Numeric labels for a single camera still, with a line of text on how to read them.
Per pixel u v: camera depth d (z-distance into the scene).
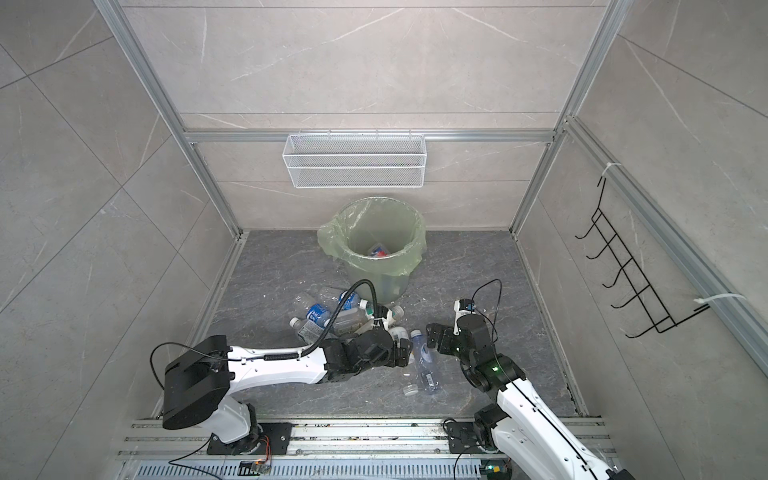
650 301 0.62
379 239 1.04
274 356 0.53
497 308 0.98
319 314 0.90
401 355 0.71
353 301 0.93
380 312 0.71
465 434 0.75
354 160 1.01
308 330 0.86
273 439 0.73
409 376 0.80
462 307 0.72
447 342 0.71
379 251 0.98
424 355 0.88
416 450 0.73
